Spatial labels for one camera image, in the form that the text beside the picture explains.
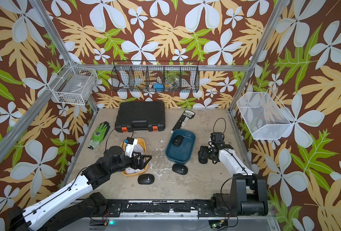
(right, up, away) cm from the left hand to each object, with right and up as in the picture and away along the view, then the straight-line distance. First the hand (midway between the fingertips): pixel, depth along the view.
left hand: (147, 154), depth 74 cm
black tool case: (-11, +22, +34) cm, 43 cm away
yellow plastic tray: (-14, -12, +7) cm, 20 cm away
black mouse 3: (+17, +4, +24) cm, 30 cm away
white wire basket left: (-46, +39, +12) cm, 61 cm away
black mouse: (-2, -16, +8) cm, 18 cm away
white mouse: (-7, -6, -8) cm, 12 cm away
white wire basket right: (+66, +20, +6) cm, 70 cm away
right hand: (+34, -3, +16) cm, 38 cm away
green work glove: (-39, +10, +30) cm, 51 cm away
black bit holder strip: (+22, +18, +37) cm, 47 cm away
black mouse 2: (+18, -12, +12) cm, 25 cm away
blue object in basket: (+4, +41, +21) cm, 46 cm away
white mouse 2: (-7, -12, +12) cm, 19 cm away
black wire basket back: (-8, +49, +22) cm, 54 cm away
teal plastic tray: (+19, +1, +24) cm, 31 cm away
